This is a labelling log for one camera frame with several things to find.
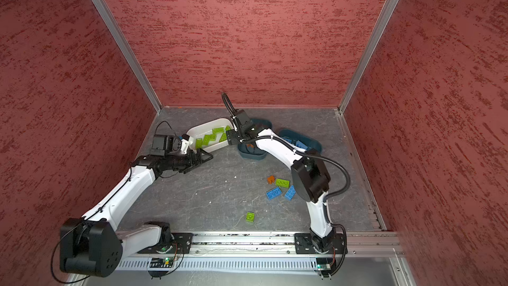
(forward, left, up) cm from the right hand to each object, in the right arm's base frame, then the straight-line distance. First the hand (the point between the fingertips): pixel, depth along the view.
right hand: (233, 139), depth 90 cm
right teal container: (+3, -40, -9) cm, 41 cm away
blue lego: (-22, -26, -12) cm, 36 cm away
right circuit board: (-48, -35, -14) cm, 61 cm away
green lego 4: (+9, +17, -12) cm, 23 cm away
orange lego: (-15, -17, -12) cm, 26 cm away
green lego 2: (+10, +7, -12) cm, 18 cm away
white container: (+11, +21, -9) cm, 25 cm away
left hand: (-13, +10, +1) cm, 17 cm away
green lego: (+15, +11, -12) cm, 23 cm away
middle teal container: (-18, -9, +18) cm, 27 cm away
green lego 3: (+17, +5, -12) cm, 21 cm away
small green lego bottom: (-31, -7, -14) cm, 35 cm away
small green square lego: (+11, +13, -12) cm, 21 cm away
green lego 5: (-16, -22, -13) cm, 30 cm away
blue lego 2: (-21, -18, -14) cm, 31 cm away
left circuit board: (-45, +26, -16) cm, 55 cm away
